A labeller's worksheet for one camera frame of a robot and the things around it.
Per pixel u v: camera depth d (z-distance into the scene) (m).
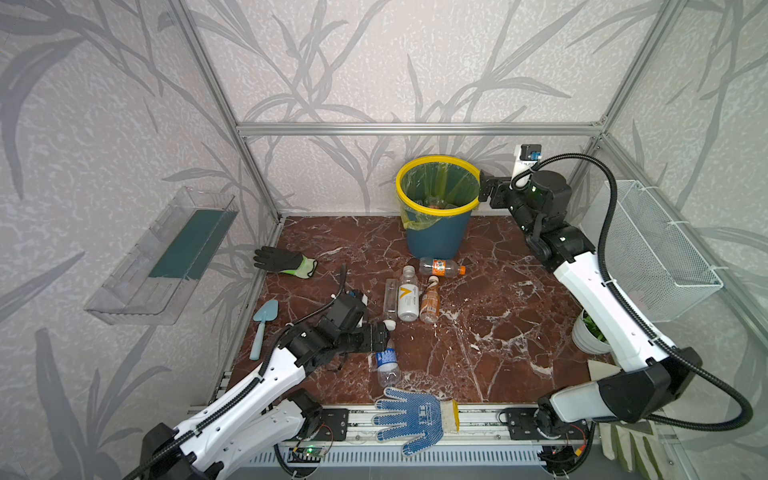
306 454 0.71
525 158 0.57
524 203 0.58
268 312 0.92
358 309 0.59
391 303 0.90
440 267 0.99
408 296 0.91
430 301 0.91
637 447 0.70
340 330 0.57
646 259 0.65
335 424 0.74
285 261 1.05
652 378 0.38
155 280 0.64
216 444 0.41
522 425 0.73
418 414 0.75
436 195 1.03
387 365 0.80
